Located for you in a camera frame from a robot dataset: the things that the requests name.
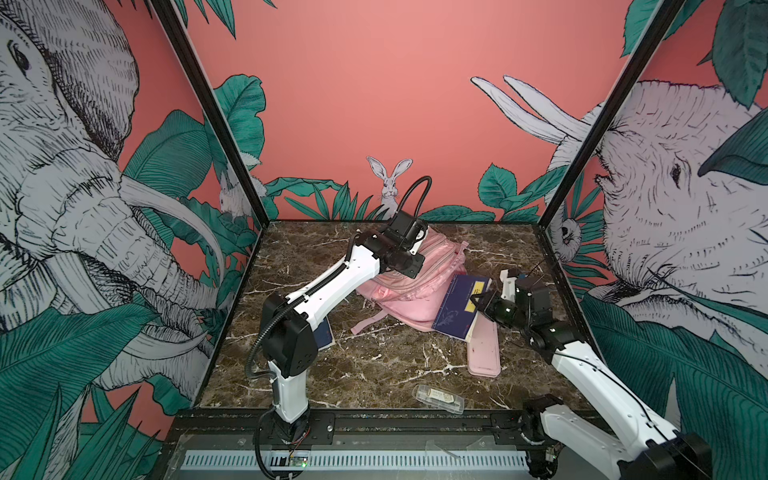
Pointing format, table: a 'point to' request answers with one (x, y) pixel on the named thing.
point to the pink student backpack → (415, 303)
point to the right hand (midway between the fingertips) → (469, 293)
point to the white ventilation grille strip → (366, 460)
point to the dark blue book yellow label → (456, 314)
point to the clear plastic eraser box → (438, 398)
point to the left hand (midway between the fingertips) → (418, 258)
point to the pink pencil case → (483, 357)
